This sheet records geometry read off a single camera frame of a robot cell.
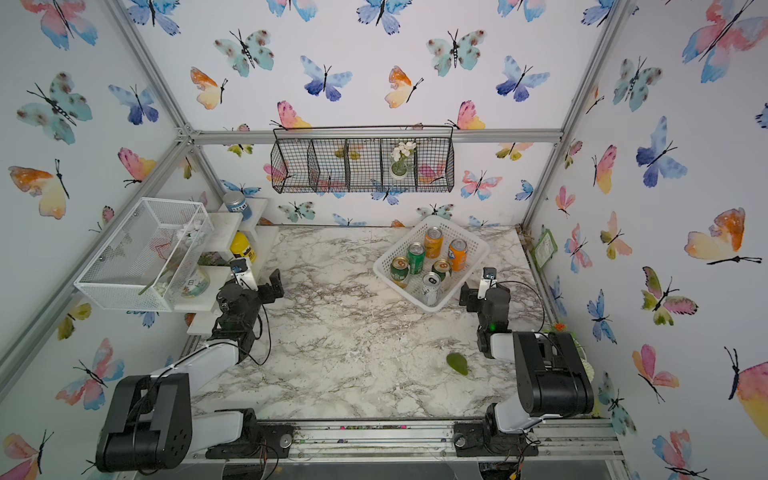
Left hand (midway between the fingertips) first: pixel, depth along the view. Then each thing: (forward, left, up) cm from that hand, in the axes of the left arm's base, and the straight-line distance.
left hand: (265, 269), depth 87 cm
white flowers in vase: (+29, -40, +13) cm, 51 cm away
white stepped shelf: (+24, +12, -14) cm, 30 cm away
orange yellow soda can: (+16, -51, -8) cm, 54 cm away
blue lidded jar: (+23, +13, +6) cm, 27 cm away
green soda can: (+9, -45, -8) cm, 46 cm away
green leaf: (-22, -55, -17) cm, 62 cm away
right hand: (-1, -65, -7) cm, 65 cm away
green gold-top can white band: (+1, -52, -6) cm, 52 cm away
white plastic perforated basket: (+14, -51, -15) cm, 55 cm away
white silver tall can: (-6, -48, -3) cm, 48 cm away
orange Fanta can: (+10, -59, -9) cm, 60 cm away
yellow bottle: (+14, +13, -6) cm, 20 cm away
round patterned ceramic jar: (-6, +15, +3) cm, 17 cm away
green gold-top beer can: (+3, -39, -6) cm, 40 cm away
